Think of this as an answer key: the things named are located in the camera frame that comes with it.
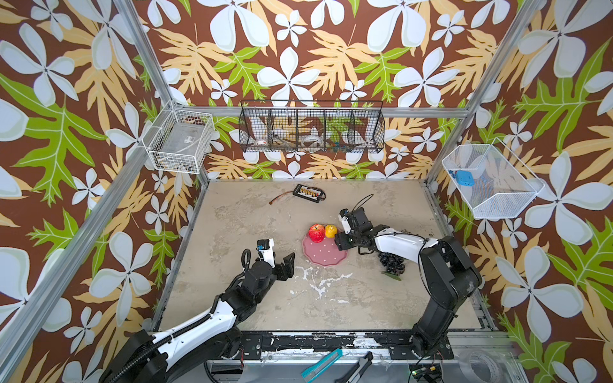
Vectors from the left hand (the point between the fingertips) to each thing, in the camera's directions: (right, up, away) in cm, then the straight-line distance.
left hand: (287, 251), depth 82 cm
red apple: (+11, +5, +11) cm, 16 cm away
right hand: (+21, +3, +14) cm, 26 cm away
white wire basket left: (-40, +40, +4) cm, 57 cm away
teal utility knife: (+8, -34, -13) cm, 37 cm away
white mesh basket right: (+72, +26, 0) cm, 77 cm away
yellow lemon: (+17, +6, +13) cm, 22 cm away
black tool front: (+24, -32, -12) cm, 41 cm away
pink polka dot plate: (+14, -3, +12) cm, 19 cm away
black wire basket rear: (+9, +49, +15) cm, 52 cm away
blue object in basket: (+65, +26, +4) cm, 70 cm away
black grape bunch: (+39, -6, +4) cm, 40 cm away
